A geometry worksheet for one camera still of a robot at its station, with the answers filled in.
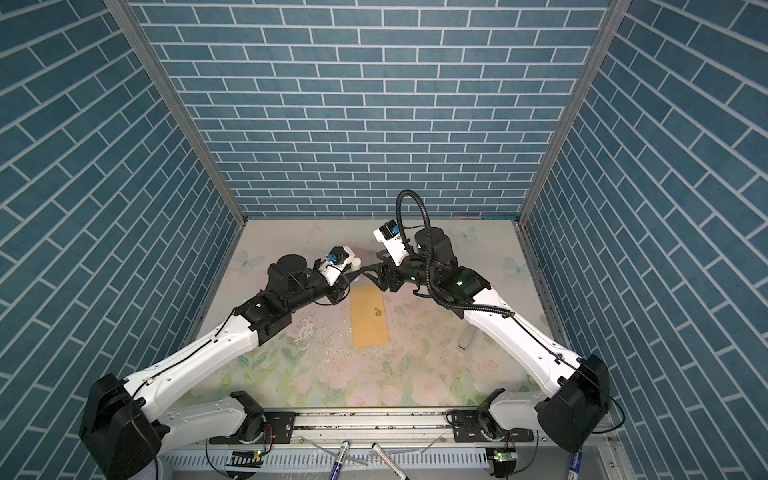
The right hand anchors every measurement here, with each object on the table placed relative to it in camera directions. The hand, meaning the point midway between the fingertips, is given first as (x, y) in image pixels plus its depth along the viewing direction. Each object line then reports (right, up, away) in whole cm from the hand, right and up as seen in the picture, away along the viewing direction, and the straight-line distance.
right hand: (368, 258), depth 70 cm
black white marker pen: (+5, -48, -1) cm, 48 cm away
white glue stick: (-3, -1, 0) cm, 3 cm away
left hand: (-3, -3, +4) cm, 6 cm away
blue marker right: (+48, -48, -2) cm, 68 cm away
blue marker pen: (-5, -45, -1) cm, 45 cm away
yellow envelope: (-3, -19, +23) cm, 30 cm away
